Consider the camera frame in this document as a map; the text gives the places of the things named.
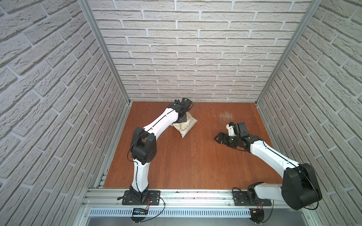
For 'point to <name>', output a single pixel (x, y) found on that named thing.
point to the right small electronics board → (257, 215)
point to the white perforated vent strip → (164, 213)
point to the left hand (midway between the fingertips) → (177, 115)
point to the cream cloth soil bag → (185, 127)
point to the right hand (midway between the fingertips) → (216, 140)
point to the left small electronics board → (138, 214)
